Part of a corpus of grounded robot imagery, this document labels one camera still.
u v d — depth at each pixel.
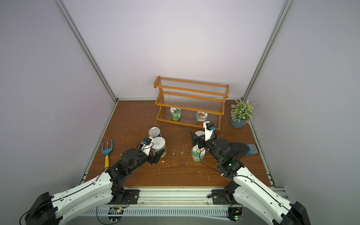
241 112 0.89
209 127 0.61
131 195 0.74
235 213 0.69
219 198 0.73
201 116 0.97
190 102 1.00
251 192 0.47
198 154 0.81
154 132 0.86
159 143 0.75
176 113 1.00
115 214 0.72
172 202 0.73
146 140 0.66
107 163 0.85
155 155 0.71
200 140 0.64
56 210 0.43
